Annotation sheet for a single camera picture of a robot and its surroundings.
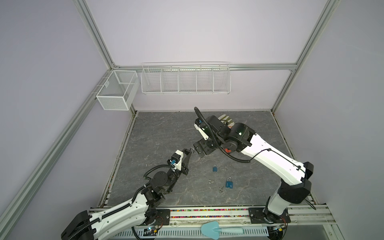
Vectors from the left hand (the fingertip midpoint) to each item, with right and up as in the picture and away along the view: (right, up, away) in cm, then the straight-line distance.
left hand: (188, 152), depth 72 cm
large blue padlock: (+23, -20, +13) cm, 33 cm away
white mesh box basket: (-50, +37, +29) cm, 69 cm away
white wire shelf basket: (-7, +46, +31) cm, 56 cm away
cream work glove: (+27, +17, +44) cm, 54 cm away
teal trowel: (+11, -36, -1) cm, 38 cm away
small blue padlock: (+15, -13, +18) cm, 27 cm away
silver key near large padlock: (+18, -23, +11) cm, 31 cm away
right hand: (+7, +5, -3) cm, 9 cm away
